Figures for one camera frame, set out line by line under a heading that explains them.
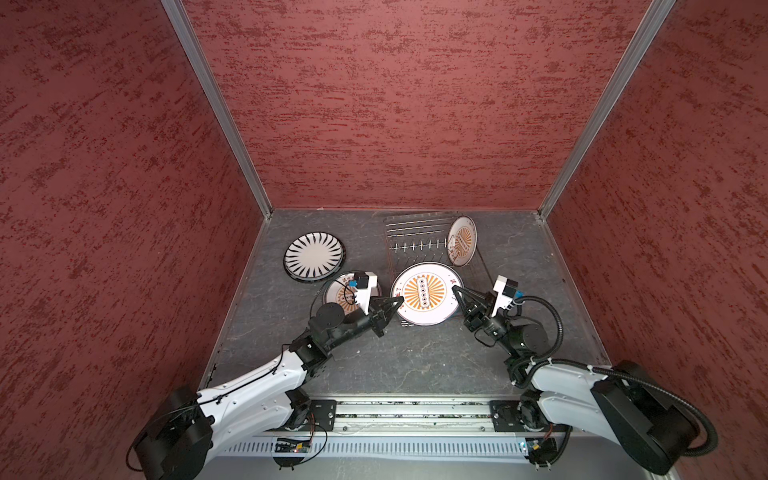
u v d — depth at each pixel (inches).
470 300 27.1
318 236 43.0
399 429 29.1
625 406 17.0
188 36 29.2
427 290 27.9
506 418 29.2
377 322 24.9
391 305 27.7
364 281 25.2
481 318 25.6
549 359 22.7
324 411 29.5
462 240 39.5
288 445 28.6
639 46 30.0
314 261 40.7
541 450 27.6
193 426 16.0
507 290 24.9
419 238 44.5
